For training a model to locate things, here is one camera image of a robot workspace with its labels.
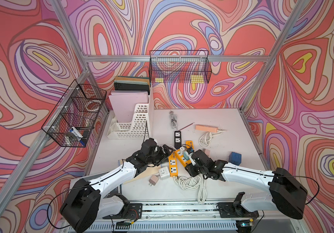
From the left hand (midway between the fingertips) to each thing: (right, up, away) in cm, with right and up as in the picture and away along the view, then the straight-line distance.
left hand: (172, 153), depth 80 cm
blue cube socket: (+39, -4, +8) cm, 40 cm away
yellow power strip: (+1, -7, +8) cm, 11 cm away
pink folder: (-30, +30, +11) cm, 44 cm away
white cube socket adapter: (-5, -11, +1) cm, 12 cm away
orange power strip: (+12, +3, +16) cm, 20 cm away
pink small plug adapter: (-11, -16, +2) cm, 19 cm away
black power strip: (+4, +6, +18) cm, 20 cm away
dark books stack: (-26, +43, +13) cm, 52 cm away
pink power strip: (+24, +14, +19) cm, 33 cm away
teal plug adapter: (+7, -1, -2) cm, 8 cm away
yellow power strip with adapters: (+5, -1, +7) cm, 9 cm away
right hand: (+11, -11, +4) cm, 16 cm away
